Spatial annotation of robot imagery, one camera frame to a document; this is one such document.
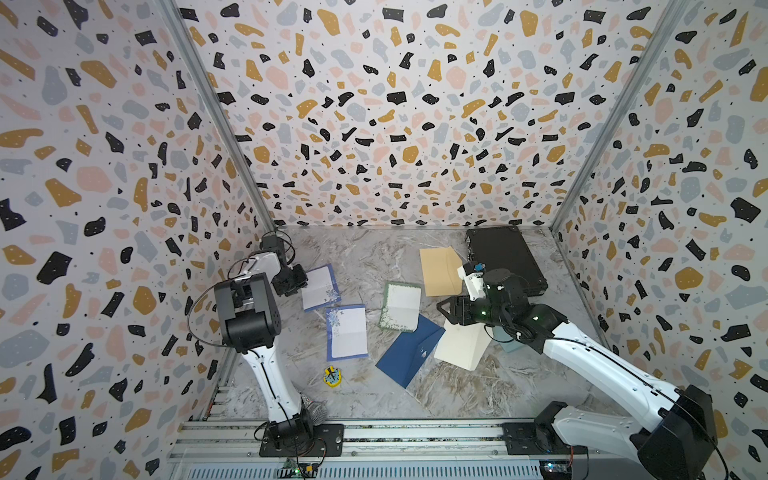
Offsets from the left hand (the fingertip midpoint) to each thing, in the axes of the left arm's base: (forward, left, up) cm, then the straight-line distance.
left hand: (304, 283), depth 101 cm
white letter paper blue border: (-17, -16, -2) cm, 23 cm away
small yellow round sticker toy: (-30, -13, -2) cm, 33 cm away
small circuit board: (-51, -6, -4) cm, 52 cm away
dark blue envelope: (-24, -35, -3) cm, 42 cm away
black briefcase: (+14, -72, +1) cm, 73 cm away
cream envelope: (-22, -52, -3) cm, 56 cm away
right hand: (-19, -44, +17) cm, 51 cm away
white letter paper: (0, -5, -3) cm, 6 cm away
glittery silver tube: (-40, -12, +2) cm, 42 cm away
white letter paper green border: (-7, -33, -4) cm, 34 cm away
